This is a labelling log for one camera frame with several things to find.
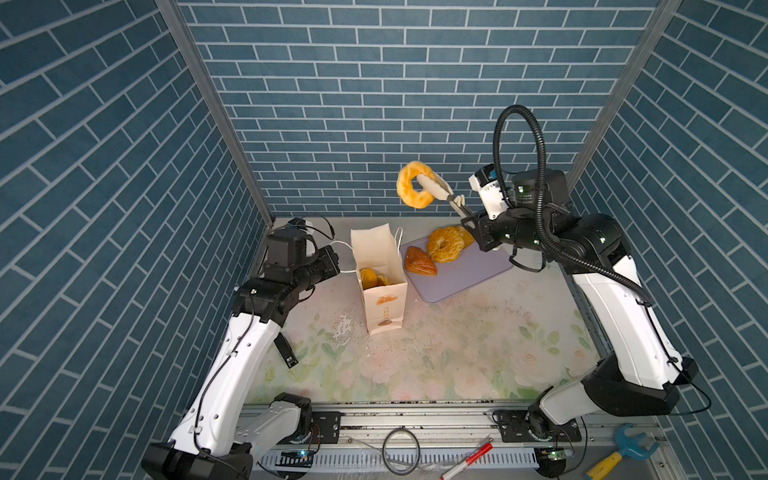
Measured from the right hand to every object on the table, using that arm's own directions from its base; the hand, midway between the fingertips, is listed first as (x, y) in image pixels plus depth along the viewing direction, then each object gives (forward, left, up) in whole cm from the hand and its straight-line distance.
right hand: (466, 214), depth 62 cm
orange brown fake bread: (+16, +9, -38) cm, 42 cm away
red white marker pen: (-37, -7, -42) cm, 57 cm away
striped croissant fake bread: (+3, +24, -31) cm, 39 cm away
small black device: (-17, +46, -40) cm, 63 cm away
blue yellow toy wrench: (-33, -43, -42) cm, 68 cm away
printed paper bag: (-9, +18, -25) cm, 32 cm away
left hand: (-3, +28, -12) cm, 31 cm away
